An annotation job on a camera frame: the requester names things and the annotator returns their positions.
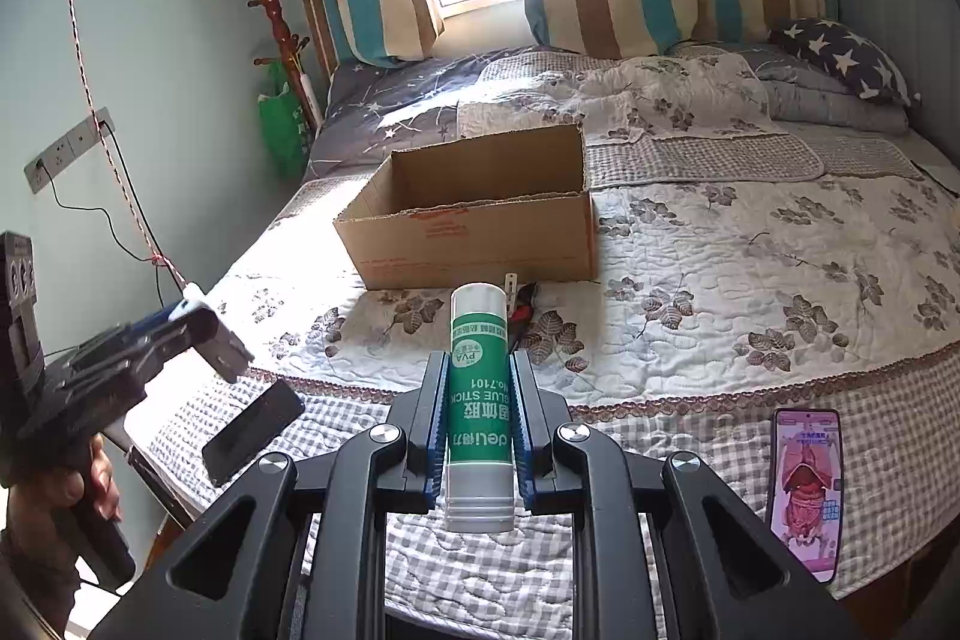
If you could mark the white slender hanging object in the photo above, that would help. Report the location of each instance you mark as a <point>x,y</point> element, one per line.
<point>309,93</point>

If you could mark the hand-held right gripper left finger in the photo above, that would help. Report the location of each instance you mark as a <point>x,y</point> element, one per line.
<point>435,437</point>

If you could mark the navy star pillow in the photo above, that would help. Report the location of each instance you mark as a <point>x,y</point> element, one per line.
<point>840,55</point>

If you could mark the grey padded headboard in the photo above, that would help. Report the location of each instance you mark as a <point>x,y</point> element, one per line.
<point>900,25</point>

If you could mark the folded floral quilt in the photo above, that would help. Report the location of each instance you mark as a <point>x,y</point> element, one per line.
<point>637,85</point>

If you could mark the small white adapter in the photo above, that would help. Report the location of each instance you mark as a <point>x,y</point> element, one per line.
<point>193,293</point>

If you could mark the small checked pillow mat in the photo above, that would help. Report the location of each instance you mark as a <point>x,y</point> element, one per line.
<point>862,156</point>

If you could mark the person's left hand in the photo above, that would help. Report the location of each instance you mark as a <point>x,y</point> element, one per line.
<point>105,482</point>

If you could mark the folded grey blanket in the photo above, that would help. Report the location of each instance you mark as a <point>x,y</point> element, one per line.
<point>825,104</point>

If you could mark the smartphone with lit screen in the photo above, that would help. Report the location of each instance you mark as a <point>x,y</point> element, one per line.
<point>806,490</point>

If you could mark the black flat rectangular device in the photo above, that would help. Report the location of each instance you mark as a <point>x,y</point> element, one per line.
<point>251,434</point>

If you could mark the person's left forearm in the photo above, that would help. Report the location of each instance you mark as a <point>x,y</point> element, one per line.
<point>30,572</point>

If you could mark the green bag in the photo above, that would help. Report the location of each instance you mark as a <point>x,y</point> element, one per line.
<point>283,123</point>

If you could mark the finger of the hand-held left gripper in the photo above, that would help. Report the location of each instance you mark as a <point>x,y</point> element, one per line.
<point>169,316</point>
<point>214,344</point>

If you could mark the large checked pillow mat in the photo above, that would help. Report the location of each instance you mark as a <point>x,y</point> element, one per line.
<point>697,160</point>

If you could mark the wall socket panel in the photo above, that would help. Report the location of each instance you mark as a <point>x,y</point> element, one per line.
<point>67,153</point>

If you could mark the green white glue stick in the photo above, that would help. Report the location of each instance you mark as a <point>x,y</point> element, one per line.
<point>480,385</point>

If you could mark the brown cardboard box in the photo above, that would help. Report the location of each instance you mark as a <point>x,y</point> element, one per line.
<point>465,242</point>

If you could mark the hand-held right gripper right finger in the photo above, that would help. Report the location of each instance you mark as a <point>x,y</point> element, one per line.
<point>525,437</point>

